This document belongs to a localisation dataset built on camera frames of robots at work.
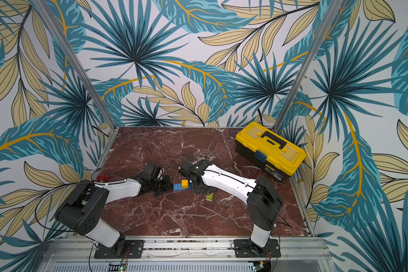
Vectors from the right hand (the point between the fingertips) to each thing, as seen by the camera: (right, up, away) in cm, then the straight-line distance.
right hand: (205, 189), depth 83 cm
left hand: (-17, -1, +8) cm, 19 cm away
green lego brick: (+2, -5, +3) cm, 6 cm away
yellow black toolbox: (+33, +18, +5) cm, 38 cm away
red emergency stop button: (-55, +4, +8) cm, 56 cm away
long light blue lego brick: (-15, -1, +8) cm, 17 cm away
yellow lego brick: (-11, +1, +5) cm, 12 cm away
